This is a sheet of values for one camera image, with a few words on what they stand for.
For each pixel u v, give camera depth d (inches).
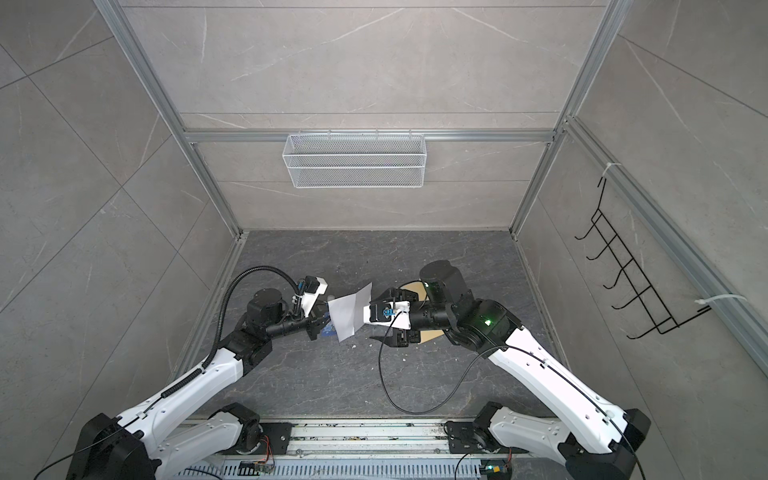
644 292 24.7
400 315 19.5
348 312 29.9
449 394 32.1
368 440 29.3
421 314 20.8
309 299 25.9
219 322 37.3
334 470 27.6
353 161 39.6
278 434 28.9
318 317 26.4
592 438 14.7
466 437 28.8
